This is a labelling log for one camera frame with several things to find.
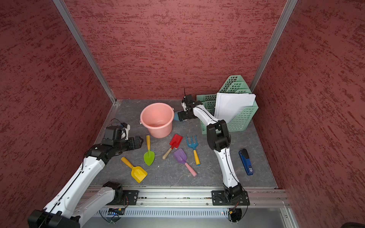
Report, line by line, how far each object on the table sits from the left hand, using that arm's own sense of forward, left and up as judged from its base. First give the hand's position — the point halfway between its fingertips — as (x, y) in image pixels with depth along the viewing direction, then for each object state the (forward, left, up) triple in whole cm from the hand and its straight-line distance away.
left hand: (135, 144), depth 79 cm
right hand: (+27, -29, -9) cm, 40 cm away
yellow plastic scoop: (-12, -1, -12) cm, 18 cm away
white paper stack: (+23, -55, +10) cm, 60 cm away
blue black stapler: (-5, -66, -11) cm, 67 cm away
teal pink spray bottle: (+24, -22, -5) cm, 33 cm away
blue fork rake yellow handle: (+6, -34, -14) cm, 38 cm away
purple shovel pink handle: (-2, -26, -13) cm, 29 cm away
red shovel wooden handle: (+8, -21, -14) cm, 26 cm away
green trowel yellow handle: (-2, -5, -14) cm, 15 cm away
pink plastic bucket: (+28, -7, -11) cm, 31 cm away
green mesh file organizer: (+41, -64, +11) cm, 77 cm away
